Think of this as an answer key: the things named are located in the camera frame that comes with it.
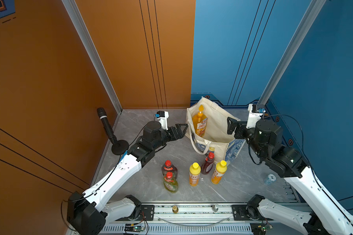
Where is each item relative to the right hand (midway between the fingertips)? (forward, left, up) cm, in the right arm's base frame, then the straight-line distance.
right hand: (238, 118), depth 63 cm
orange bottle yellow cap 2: (-14, +6, -19) cm, 25 cm away
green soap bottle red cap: (-19, +30, -28) cm, 45 cm away
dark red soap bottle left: (-12, +31, -22) cm, 40 cm away
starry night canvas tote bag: (+14, +2, -37) cm, 39 cm away
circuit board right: (-35, -15, -40) cm, 55 cm away
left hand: (+3, +24, -8) cm, 26 cm away
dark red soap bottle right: (-9, +11, -27) cm, 31 cm away
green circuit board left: (-36, +45, -39) cm, 70 cm away
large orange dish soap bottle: (+16, +14, -21) cm, 30 cm away
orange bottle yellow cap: (-16, +18, -20) cm, 31 cm away
